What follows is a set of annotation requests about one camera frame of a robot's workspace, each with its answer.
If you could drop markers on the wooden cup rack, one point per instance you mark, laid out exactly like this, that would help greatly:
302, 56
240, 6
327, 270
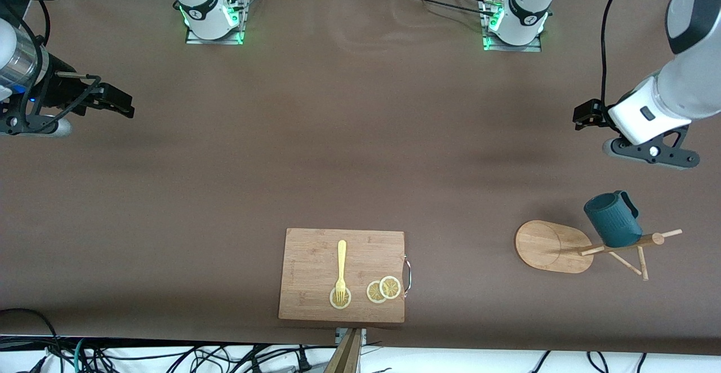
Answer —
546, 246

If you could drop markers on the black left camera mount bracket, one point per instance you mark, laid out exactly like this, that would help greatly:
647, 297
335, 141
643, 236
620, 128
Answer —
670, 158

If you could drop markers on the yellow plastic fork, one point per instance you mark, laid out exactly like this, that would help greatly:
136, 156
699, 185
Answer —
341, 260

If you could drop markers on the dark teal ribbed cup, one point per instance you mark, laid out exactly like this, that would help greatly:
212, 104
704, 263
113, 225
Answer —
614, 223

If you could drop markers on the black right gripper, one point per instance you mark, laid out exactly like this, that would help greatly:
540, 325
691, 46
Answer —
56, 88

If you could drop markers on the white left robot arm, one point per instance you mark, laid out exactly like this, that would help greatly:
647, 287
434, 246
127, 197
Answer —
687, 80

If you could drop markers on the lemon slice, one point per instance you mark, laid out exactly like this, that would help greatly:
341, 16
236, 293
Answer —
390, 287
373, 293
347, 301

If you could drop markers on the brown table cover mat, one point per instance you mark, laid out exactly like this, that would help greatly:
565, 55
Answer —
338, 136

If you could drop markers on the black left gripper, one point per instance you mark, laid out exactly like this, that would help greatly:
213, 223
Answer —
592, 111

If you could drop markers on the black right camera mount bracket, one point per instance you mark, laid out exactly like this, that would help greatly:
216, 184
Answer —
22, 124

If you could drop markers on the small metal bracket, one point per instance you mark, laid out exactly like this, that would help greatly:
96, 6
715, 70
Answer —
363, 336

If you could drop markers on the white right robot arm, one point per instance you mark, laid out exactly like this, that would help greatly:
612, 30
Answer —
11, 52

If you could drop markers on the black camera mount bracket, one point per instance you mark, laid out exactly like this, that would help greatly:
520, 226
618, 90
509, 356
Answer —
22, 124
670, 158

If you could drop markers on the bamboo cutting board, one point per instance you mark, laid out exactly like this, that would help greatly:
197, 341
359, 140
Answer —
315, 260

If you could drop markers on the black power plug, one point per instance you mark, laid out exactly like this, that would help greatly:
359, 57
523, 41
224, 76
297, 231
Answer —
304, 362

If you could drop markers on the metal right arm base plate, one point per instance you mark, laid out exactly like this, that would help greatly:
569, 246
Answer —
197, 39

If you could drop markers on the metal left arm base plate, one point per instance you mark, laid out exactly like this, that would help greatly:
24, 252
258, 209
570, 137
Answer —
510, 48

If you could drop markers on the wooden post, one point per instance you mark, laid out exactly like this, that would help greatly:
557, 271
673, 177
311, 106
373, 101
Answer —
346, 356

